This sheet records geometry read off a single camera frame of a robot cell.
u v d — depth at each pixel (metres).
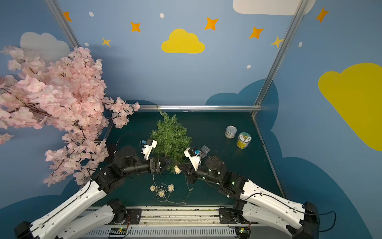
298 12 0.71
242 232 0.73
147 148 0.64
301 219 0.41
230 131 1.04
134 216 0.74
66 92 0.49
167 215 0.77
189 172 0.59
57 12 0.70
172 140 0.70
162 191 0.82
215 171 0.50
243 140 0.96
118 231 0.73
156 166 0.59
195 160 0.58
